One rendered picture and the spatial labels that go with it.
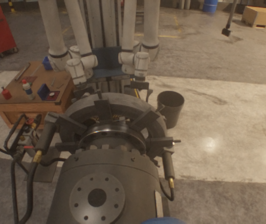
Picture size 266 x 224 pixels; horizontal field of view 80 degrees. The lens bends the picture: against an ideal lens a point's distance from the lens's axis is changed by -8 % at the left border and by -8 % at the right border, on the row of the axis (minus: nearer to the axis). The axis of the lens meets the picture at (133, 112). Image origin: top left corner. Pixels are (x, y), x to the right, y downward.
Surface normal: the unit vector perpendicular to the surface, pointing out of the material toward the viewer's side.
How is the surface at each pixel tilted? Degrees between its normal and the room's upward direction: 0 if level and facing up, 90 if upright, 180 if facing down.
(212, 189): 0
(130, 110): 90
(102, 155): 1
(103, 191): 0
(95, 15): 90
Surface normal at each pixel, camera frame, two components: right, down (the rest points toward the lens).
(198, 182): 0.00, -0.73
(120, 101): 0.15, -0.24
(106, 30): 0.20, 0.67
